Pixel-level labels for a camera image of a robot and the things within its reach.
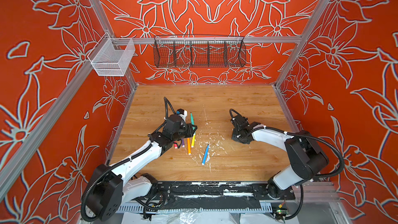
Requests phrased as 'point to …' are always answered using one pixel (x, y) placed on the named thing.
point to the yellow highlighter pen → (193, 140)
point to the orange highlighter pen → (189, 147)
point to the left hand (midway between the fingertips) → (196, 126)
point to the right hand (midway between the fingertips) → (235, 136)
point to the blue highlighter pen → (203, 160)
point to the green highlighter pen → (192, 121)
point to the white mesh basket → (107, 61)
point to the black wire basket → (199, 51)
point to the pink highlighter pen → (175, 145)
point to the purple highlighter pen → (183, 142)
